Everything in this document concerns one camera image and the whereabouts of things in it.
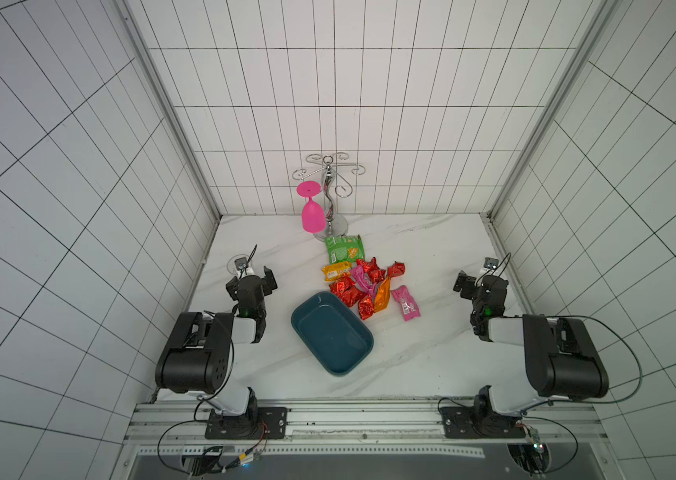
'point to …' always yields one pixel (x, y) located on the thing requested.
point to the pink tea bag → (408, 304)
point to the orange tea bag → (382, 298)
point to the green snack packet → (344, 248)
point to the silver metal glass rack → (330, 171)
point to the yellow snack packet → (332, 271)
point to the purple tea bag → (363, 279)
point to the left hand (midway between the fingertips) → (251, 275)
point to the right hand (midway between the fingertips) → (467, 270)
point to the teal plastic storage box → (333, 332)
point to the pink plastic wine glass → (314, 218)
